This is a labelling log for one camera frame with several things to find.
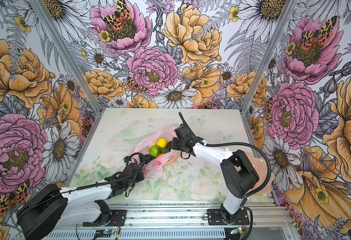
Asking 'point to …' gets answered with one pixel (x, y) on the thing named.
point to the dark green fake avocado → (164, 150)
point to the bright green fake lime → (154, 151)
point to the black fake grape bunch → (148, 158)
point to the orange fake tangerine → (160, 154)
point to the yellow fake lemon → (162, 142)
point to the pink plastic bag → (140, 148)
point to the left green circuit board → (103, 231)
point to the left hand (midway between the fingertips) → (141, 175)
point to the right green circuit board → (236, 231)
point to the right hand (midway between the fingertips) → (175, 147)
